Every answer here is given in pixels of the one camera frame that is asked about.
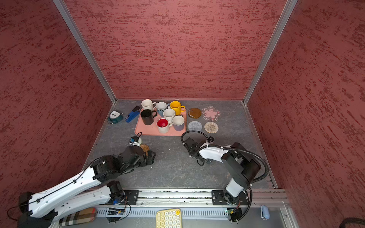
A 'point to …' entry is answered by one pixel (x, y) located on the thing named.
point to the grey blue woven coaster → (195, 125)
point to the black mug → (147, 116)
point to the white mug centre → (169, 113)
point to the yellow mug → (176, 105)
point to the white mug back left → (147, 104)
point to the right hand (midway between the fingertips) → (201, 155)
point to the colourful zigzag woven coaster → (211, 127)
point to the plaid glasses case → (85, 215)
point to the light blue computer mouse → (265, 214)
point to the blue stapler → (135, 112)
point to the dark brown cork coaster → (194, 113)
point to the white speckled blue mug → (160, 106)
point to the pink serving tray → (142, 129)
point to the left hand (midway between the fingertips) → (148, 158)
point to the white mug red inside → (163, 125)
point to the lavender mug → (178, 122)
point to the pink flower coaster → (210, 113)
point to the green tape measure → (115, 117)
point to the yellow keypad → (168, 218)
